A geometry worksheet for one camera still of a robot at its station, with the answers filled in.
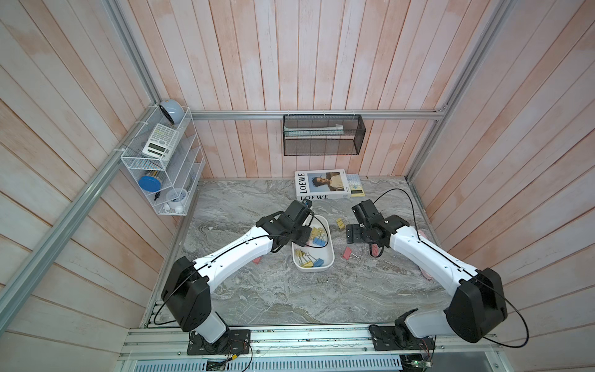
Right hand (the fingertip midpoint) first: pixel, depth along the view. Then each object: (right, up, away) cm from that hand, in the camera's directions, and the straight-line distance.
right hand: (359, 231), depth 86 cm
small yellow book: (+7, +20, +31) cm, 37 cm away
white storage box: (-15, -10, +7) cm, 19 cm away
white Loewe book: (-12, +20, +28) cm, 36 cm away
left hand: (-23, 0, -4) cm, 23 cm away
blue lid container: (-74, +18, -10) cm, 76 cm away
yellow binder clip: (-4, +2, +16) cm, 17 cm away
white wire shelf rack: (-66, +22, -4) cm, 70 cm away
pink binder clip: (-3, -10, +7) cm, 12 cm away
